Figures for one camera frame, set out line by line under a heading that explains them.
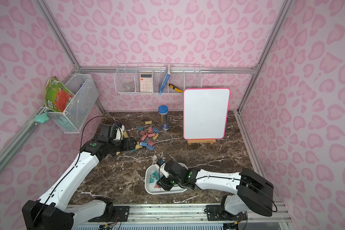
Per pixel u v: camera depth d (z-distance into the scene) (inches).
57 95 28.7
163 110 37.6
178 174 23.9
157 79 39.3
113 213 27.8
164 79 34.6
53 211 14.6
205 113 34.7
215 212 28.5
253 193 16.3
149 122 44.5
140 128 42.3
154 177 33.0
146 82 37.4
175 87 38.4
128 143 30.2
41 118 24.6
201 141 37.1
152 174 33.8
